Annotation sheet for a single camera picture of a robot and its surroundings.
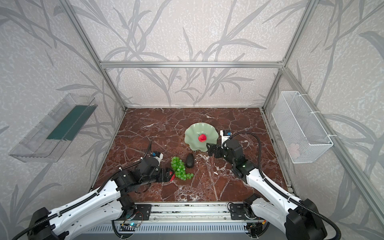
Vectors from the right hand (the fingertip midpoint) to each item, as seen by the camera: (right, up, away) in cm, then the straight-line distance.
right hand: (214, 139), depth 82 cm
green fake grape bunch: (-20, -16, +3) cm, 26 cm away
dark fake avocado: (-14, -14, +5) cm, 20 cm away
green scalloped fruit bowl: (-13, +2, +20) cm, 24 cm away
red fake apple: (-6, -2, +17) cm, 18 cm away
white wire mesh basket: (+35, +3, -21) cm, 41 cm away
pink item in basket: (+39, -4, -9) cm, 40 cm away
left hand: (-23, -15, -3) cm, 28 cm away
